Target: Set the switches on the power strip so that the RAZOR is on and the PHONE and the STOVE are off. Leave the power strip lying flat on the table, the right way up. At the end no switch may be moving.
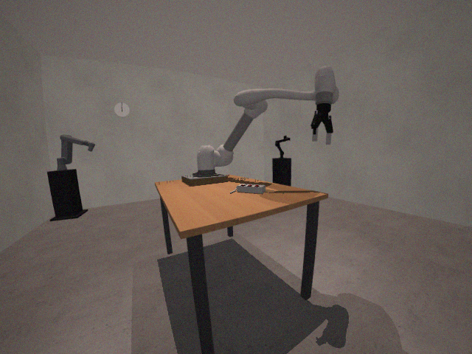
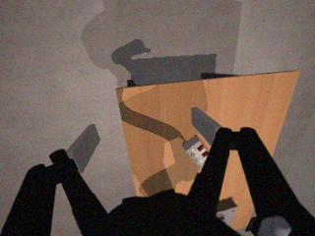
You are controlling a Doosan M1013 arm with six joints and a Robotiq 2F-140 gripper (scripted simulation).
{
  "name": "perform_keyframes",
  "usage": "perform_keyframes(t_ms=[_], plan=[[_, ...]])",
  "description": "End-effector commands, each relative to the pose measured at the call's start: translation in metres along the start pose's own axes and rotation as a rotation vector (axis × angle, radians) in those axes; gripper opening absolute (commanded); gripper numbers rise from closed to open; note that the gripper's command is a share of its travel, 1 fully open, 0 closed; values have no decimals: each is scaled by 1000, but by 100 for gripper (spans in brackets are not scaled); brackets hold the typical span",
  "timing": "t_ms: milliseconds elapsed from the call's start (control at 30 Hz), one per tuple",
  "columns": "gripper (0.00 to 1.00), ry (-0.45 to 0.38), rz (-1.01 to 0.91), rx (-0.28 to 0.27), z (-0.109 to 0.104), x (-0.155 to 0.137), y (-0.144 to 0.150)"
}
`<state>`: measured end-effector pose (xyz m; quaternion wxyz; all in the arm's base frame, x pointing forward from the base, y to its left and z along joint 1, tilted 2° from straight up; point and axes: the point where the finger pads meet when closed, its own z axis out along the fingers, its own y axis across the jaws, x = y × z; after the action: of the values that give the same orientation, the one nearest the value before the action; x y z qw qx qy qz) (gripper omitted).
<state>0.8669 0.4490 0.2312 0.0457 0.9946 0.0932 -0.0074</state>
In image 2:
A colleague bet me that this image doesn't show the grey power strip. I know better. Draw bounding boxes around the grey power strip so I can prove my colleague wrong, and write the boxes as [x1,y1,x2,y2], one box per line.
[183,137,208,170]

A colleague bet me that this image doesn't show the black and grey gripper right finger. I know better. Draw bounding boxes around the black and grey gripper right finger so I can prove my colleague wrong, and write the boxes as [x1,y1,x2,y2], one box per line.
[167,107,315,236]

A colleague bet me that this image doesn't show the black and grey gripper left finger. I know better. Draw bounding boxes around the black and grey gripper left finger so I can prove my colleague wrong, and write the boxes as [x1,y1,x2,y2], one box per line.
[0,124,124,236]

